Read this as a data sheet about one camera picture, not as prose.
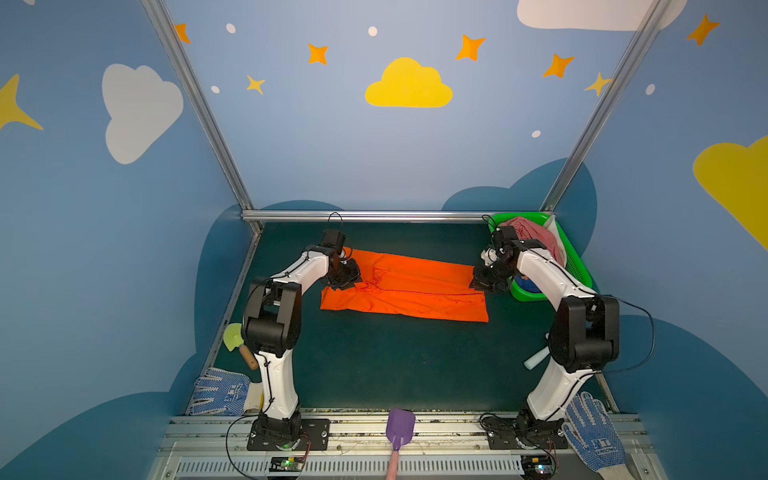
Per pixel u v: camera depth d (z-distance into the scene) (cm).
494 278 80
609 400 85
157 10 68
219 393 80
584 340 49
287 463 71
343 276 86
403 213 131
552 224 110
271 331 52
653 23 70
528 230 107
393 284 106
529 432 67
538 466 71
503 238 76
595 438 74
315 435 74
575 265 101
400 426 76
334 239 82
